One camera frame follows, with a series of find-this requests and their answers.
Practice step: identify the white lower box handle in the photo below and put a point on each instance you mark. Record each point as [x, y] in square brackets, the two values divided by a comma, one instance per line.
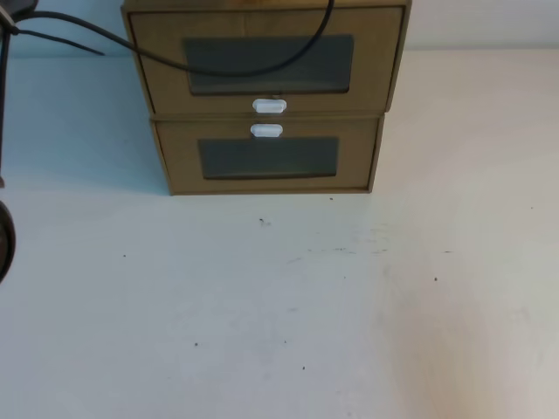
[266, 130]

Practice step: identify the white upper box handle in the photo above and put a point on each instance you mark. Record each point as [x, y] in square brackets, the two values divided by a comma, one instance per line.
[269, 106]

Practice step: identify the white box handle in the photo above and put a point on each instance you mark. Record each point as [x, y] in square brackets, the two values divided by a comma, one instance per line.
[266, 130]
[269, 106]

